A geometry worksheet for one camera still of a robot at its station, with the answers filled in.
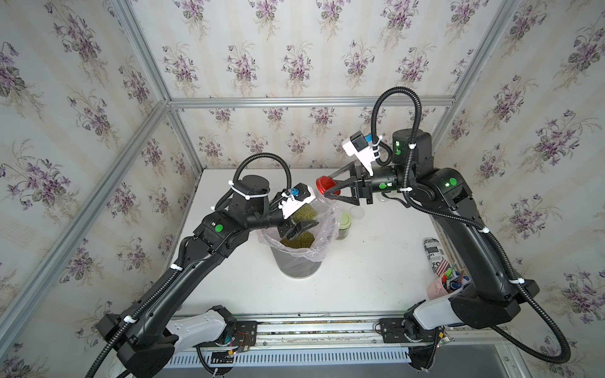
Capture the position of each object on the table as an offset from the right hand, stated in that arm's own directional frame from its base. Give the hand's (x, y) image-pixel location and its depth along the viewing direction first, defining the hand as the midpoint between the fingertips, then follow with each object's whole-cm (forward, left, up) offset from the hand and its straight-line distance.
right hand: (333, 186), depth 54 cm
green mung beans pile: (+7, +8, -41) cm, 42 cm away
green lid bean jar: (+11, -8, -35) cm, 37 cm away
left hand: (+1, +5, -10) cm, 11 cm away
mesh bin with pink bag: (-9, +8, -18) cm, 22 cm away
